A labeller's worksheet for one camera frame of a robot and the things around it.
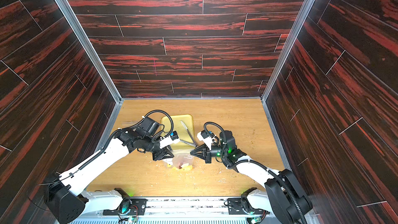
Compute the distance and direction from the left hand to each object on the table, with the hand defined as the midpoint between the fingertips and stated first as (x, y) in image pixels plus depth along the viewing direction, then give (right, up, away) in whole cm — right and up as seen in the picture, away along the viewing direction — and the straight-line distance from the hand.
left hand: (172, 152), depth 75 cm
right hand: (+10, +1, +2) cm, 10 cm away
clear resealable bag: (+5, -4, +1) cm, 6 cm away
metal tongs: (+10, 0, +18) cm, 21 cm away
